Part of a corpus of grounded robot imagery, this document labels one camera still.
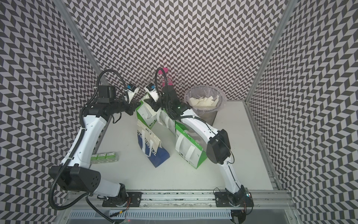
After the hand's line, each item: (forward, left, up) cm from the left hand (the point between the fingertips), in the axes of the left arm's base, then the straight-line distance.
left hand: (139, 104), depth 76 cm
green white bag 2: (+2, -11, -29) cm, 31 cm away
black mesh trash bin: (+13, -39, -12) cm, 43 cm away
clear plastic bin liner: (+18, -38, -7) cm, 43 cm away
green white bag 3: (-21, -28, -9) cm, 36 cm away
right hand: (+4, -4, 0) cm, 5 cm away
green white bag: (0, -3, -8) cm, 9 cm away
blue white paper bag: (-19, -7, -10) cm, 23 cm away
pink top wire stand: (+39, -13, -16) cm, 44 cm away
